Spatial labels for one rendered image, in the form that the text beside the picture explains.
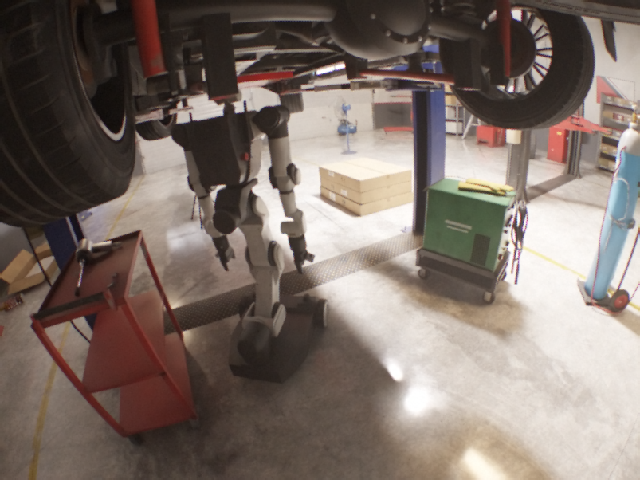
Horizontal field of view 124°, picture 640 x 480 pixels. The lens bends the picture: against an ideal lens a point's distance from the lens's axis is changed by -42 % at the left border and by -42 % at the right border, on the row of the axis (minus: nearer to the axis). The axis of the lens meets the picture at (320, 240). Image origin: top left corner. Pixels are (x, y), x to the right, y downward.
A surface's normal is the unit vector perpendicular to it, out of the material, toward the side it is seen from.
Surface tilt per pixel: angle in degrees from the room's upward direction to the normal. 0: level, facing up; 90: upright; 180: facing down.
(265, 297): 60
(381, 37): 127
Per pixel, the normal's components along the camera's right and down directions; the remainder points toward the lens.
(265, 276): -0.21, -0.05
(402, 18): 0.35, 0.66
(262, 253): -0.19, 0.39
